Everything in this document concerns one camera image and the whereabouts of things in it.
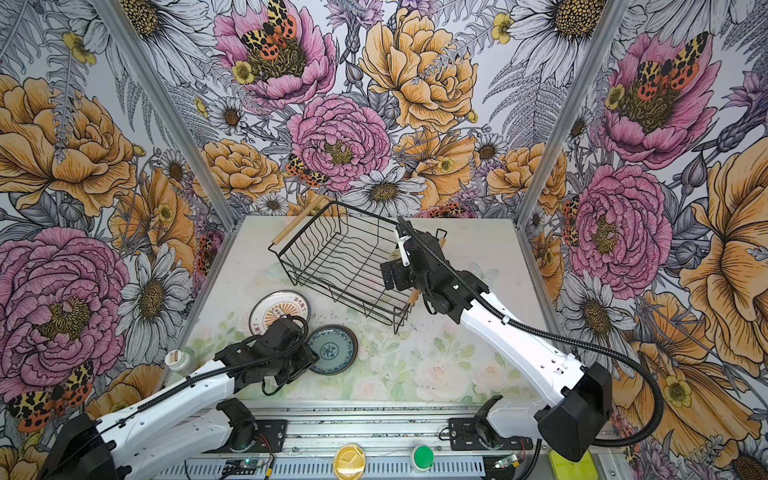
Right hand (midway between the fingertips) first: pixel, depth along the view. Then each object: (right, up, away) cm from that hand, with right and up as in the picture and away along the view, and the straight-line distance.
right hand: (402, 269), depth 76 cm
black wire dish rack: (-23, +4, +35) cm, 42 cm away
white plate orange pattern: (-41, -13, +18) cm, 47 cm away
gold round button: (-12, -44, -6) cm, 46 cm away
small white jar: (-56, -23, +1) cm, 61 cm away
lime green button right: (+37, -45, -7) cm, 59 cm away
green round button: (+4, -39, -12) cm, 41 cm away
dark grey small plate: (-19, -23, +11) cm, 32 cm away
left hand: (-24, -27, +5) cm, 37 cm away
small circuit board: (-37, -46, -5) cm, 59 cm away
